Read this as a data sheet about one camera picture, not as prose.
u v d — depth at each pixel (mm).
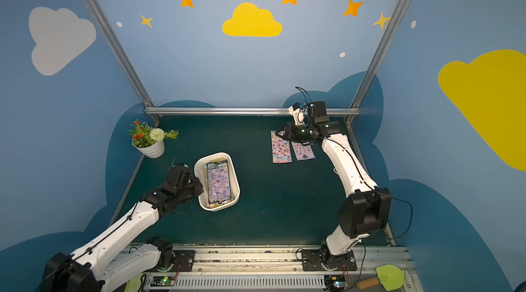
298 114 712
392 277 720
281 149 1083
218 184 858
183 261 738
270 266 740
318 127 584
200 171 899
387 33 852
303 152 1074
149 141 957
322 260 672
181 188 649
